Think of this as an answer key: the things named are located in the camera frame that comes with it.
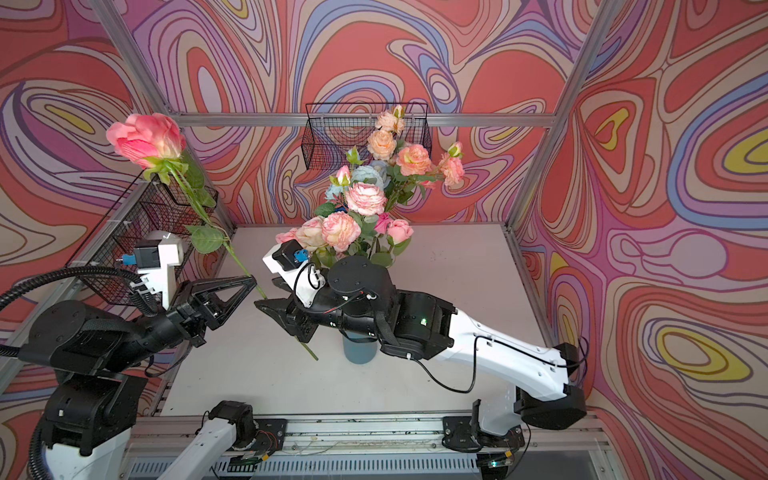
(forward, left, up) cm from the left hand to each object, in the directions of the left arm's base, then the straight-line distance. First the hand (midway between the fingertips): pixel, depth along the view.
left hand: (256, 290), depth 43 cm
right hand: (+1, 0, -5) cm, 5 cm away
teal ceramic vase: (+10, -11, -48) cm, 50 cm away
